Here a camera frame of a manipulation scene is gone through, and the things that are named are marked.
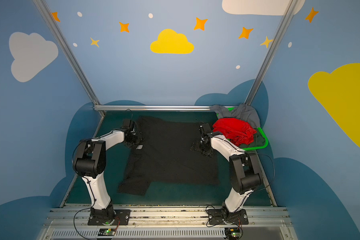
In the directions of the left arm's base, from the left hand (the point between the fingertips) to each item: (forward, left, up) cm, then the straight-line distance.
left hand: (143, 140), depth 102 cm
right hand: (-9, -37, +4) cm, 39 cm away
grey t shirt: (+22, -73, +7) cm, 77 cm away
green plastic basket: (-1, -81, +7) cm, 81 cm away
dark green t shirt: (-6, -74, +9) cm, 75 cm away
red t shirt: (-1, -63, +11) cm, 64 cm away
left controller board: (-52, +9, -3) cm, 53 cm away
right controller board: (-52, -52, -3) cm, 73 cm away
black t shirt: (-10, -16, -5) cm, 19 cm away
